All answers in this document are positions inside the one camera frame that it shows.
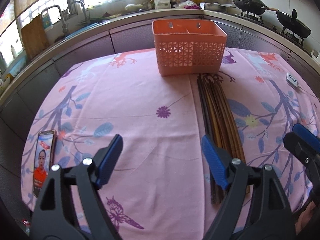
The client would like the gas stove top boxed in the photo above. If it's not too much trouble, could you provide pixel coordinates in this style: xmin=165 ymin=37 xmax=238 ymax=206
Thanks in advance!
xmin=235 ymin=11 xmax=311 ymax=55

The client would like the orange plastic utensil basket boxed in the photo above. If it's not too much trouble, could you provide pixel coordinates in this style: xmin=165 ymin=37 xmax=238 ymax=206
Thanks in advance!
xmin=152 ymin=19 xmax=227 ymax=76

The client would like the person's hand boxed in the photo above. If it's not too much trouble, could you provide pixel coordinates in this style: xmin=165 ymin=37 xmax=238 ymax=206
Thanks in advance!
xmin=295 ymin=202 xmax=316 ymax=234

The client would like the wooden cutting board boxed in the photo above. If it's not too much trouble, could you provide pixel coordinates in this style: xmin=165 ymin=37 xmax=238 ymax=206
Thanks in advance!
xmin=21 ymin=15 xmax=49 ymax=61

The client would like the smartphone with lit screen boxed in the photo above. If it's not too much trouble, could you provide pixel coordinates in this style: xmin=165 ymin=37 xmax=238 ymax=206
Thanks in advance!
xmin=33 ymin=130 xmax=56 ymax=198

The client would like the small white timer device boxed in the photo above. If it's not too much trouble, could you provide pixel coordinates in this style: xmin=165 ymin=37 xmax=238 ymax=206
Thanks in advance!
xmin=286 ymin=73 xmax=299 ymax=89

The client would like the black wok with lid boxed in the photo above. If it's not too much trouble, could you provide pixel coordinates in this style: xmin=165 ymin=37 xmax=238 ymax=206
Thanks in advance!
xmin=232 ymin=0 xmax=279 ymax=15

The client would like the light wooden chopstick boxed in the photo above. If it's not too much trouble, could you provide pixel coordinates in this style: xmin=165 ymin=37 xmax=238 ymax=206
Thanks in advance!
xmin=209 ymin=74 xmax=252 ymax=196

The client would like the steel bowl on counter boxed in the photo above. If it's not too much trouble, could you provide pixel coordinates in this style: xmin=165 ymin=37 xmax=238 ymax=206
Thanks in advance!
xmin=204 ymin=3 xmax=233 ymax=12

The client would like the reddish wooden chopstick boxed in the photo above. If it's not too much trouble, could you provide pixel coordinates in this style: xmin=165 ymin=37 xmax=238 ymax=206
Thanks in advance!
xmin=203 ymin=76 xmax=245 ymax=161

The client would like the chrome kitchen faucet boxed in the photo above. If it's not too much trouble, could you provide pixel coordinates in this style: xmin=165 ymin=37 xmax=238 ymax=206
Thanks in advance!
xmin=40 ymin=4 xmax=70 ymax=34

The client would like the black pan with lid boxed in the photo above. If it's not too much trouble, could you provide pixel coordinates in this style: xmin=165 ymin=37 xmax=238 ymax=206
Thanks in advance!
xmin=276 ymin=9 xmax=311 ymax=38

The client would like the dark wooden chopstick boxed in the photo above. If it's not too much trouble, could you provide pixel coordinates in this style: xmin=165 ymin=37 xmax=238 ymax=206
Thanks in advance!
xmin=197 ymin=75 xmax=216 ymax=205

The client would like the brown wooden chopstick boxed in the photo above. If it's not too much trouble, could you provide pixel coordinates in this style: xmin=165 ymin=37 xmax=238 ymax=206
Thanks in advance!
xmin=199 ymin=74 xmax=233 ymax=204

